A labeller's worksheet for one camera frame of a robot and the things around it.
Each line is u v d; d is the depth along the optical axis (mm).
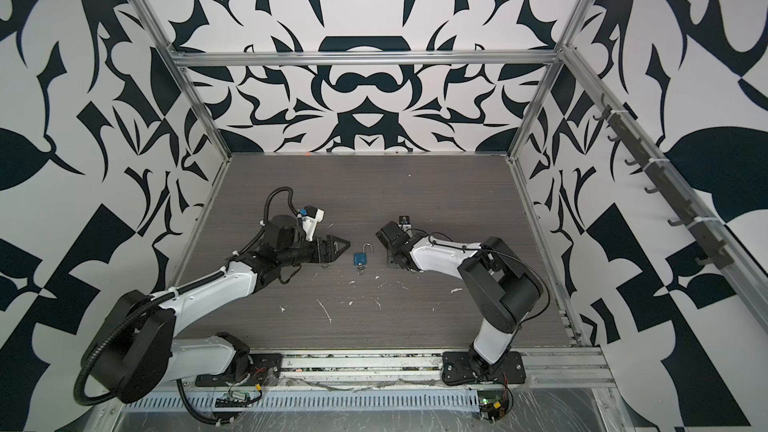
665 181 549
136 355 410
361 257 930
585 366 760
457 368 742
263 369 728
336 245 759
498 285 469
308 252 743
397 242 725
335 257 753
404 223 849
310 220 776
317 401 713
